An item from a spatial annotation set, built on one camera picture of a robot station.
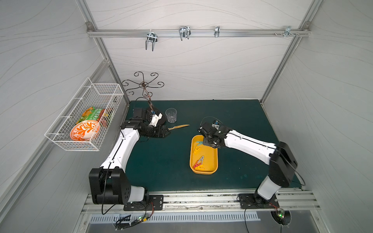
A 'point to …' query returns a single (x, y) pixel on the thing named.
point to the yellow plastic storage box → (203, 159)
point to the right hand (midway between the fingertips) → (208, 139)
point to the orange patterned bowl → (85, 130)
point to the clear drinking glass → (171, 114)
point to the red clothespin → (196, 165)
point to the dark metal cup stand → (144, 84)
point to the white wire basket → (106, 96)
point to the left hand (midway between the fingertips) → (164, 132)
